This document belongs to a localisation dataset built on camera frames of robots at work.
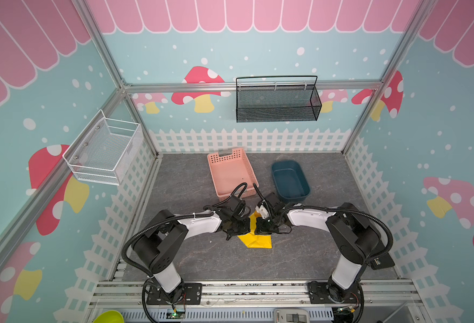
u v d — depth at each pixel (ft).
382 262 2.61
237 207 2.40
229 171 3.75
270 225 2.59
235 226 2.53
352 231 1.61
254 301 2.43
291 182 3.68
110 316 2.19
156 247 1.51
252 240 2.87
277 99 3.07
